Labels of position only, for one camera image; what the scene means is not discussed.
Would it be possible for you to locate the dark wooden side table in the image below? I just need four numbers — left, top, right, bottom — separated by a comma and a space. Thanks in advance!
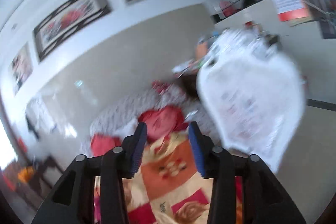
1, 156, 64, 211

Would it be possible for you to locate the small round red cushion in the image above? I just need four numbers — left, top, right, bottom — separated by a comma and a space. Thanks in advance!
90, 133, 121, 157

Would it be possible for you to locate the orange cream patterned blanket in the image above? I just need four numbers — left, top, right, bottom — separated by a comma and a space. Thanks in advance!
93, 131, 245, 224

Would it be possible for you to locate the white plastic chair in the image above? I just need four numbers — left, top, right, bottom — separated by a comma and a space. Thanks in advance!
197, 28, 306, 173

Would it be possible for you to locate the large round red cushion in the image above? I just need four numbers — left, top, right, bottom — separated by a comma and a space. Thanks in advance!
138, 105, 189, 143

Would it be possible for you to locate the small framed picture left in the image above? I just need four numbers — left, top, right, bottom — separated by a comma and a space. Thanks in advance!
10, 43, 33, 94

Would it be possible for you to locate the large framed flower painting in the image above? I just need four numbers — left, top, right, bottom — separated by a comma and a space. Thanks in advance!
34, 0, 112, 61

